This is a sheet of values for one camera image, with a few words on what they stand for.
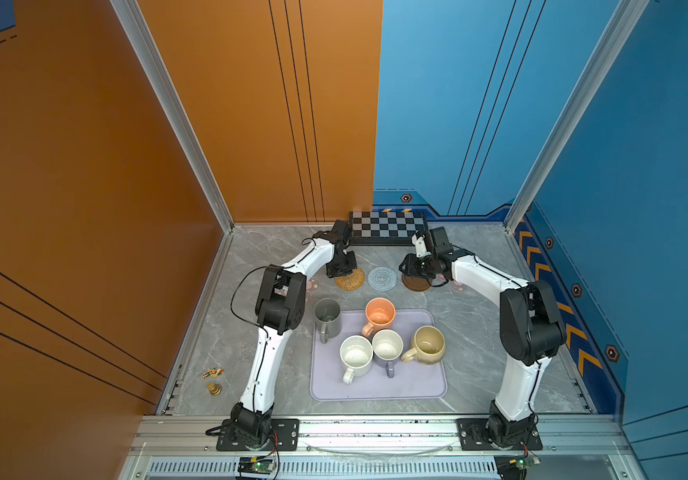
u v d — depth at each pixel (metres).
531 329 0.51
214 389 0.79
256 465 0.70
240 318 0.61
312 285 1.02
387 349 0.87
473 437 0.72
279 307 0.62
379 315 0.93
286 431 0.74
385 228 1.16
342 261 0.92
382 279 1.03
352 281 1.02
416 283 1.02
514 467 0.70
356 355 0.85
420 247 0.87
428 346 0.87
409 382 0.83
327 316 0.89
